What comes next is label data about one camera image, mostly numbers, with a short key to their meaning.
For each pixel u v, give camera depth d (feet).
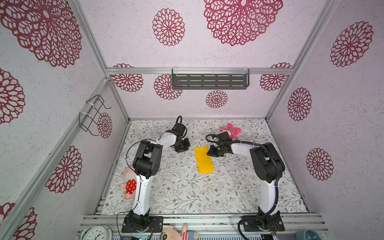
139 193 1.98
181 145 2.95
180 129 2.78
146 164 1.89
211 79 3.19
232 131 3.46
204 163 3.17
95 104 2.67
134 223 2.21
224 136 2.76
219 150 2.89
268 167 1.76
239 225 2.25
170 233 2.14
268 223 2.11
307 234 2.30
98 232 2.25
